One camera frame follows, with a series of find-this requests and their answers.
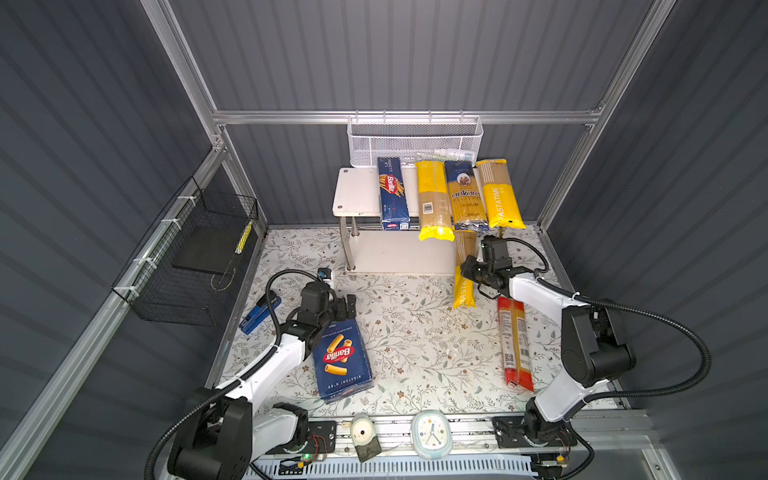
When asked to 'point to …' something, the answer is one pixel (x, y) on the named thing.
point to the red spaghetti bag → (515, 342)
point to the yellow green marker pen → (243, 238)
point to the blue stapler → (257, 314)
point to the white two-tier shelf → (382, 252)
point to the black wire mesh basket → (184, 264)
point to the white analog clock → (432, 434)
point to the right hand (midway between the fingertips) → (466, 266)
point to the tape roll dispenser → (364, 437)
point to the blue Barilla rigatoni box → (341, 359)
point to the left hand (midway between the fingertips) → (340, 297)
